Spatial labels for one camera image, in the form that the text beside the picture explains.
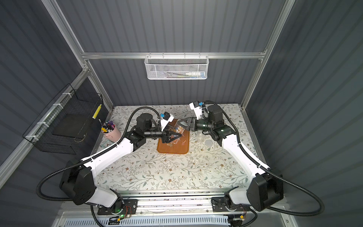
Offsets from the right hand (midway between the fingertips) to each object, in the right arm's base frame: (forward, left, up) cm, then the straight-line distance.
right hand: (182, 122), depth 71 cm
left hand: (-4, 0, -5) cm, 7 cm away
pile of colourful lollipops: (-6, +3, -9) cm, 11 cm away
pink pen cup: (+8, +48, -19) cm, 53 cm away
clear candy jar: (-2, +2, -3) cm, 4 cm away
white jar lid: (+6, -18, -30) cm, 35 cm away
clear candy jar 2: (+10, -12, -29) cm, 32 cm away
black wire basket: (+2, +62, -1) cm, 62 cm away
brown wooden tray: (+4, +2, -30) cm, 31 cm away
